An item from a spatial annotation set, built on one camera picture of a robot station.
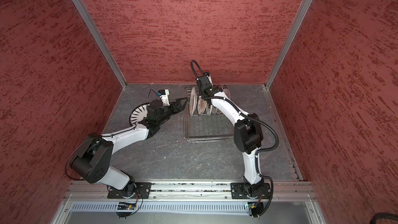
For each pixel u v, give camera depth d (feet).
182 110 2.50
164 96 2.54
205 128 3.13
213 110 2.94
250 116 1.72
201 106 3.34
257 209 2.45
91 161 1.45
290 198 2.49
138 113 3.32
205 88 2.30
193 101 2.86
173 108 2.49
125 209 2.38
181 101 2.54
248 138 1.70
